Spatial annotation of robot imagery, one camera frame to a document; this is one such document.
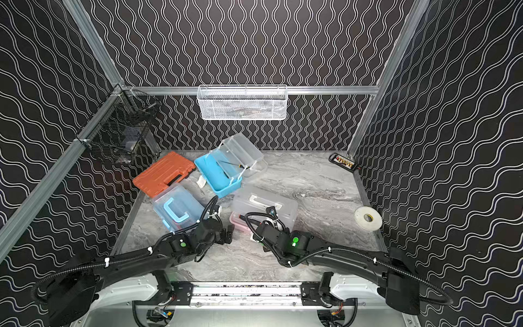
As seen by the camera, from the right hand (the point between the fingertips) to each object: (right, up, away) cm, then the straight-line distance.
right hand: (269, 232), depth 78 cm
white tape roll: (+47, +2, +16) cm, 50 cm away
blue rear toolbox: (-22, +25, +22) cm, 40 cm away
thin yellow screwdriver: (-14, +26, +24) cm, 39 cm away
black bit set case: (+43, +29, +35) cm, 62 cm away
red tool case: (-50, +25, +28) cm, 63 cm away
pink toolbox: (-9, +12, +3) cm, 15 cm away
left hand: (-18, +3, +4) cm, 18 cm away
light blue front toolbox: (-38, +8, +6) cm, 40 cm away
